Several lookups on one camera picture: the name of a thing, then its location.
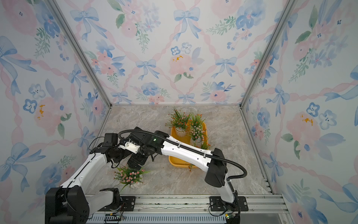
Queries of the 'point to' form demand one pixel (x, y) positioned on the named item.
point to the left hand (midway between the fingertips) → (130, 151)
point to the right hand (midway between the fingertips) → (131, 156)
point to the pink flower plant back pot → (196, 136)
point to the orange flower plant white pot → (196, 120)
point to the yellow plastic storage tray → (180, 163)
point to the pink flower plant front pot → (127, 176)
